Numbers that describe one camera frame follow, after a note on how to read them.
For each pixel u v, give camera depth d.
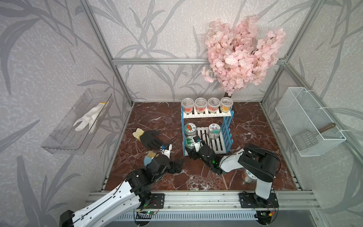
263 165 0.49
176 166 0.68
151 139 0.96
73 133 0.66
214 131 0.91
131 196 0.50
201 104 0.74
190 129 0.91
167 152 0.68
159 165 0.54
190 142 0.85
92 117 0.64
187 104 0.74
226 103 0.75
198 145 0.77
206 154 0.67
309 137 0.72
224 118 0.93
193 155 0.79
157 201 0.72
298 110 0.69
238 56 0.64
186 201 0.75
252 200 0.72
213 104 0.74
